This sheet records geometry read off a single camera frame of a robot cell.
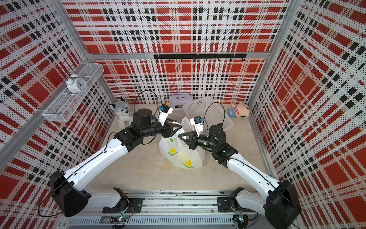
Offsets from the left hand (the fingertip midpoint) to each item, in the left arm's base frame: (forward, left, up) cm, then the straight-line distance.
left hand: (180, 124), depth 71 cm
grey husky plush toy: (+22, +42, -12) cm, 49 cm away
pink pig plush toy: (+31, -45, -23) cm, 59 cm away
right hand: (-7, -1, -2) cm, 7 cm away
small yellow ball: (+40, +14, -24) cm, 49 cm away
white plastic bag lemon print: (-6, +3, -19) cm, 20 cm away
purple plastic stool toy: (+38, +6, -21) cm, 44 cm away
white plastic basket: (+33, -21, -29) cm, 49 cm away
